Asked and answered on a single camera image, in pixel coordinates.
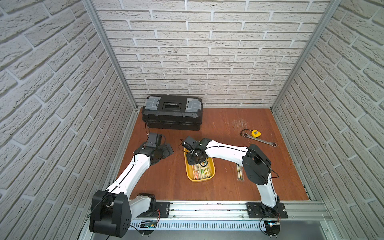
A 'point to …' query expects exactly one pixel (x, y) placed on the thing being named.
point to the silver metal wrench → (246, 135)
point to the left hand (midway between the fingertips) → (167, 149)
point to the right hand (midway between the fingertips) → (193, 161)
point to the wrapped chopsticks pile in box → (202, 172)
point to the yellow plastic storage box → (189, 170)
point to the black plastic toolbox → (171, 112)
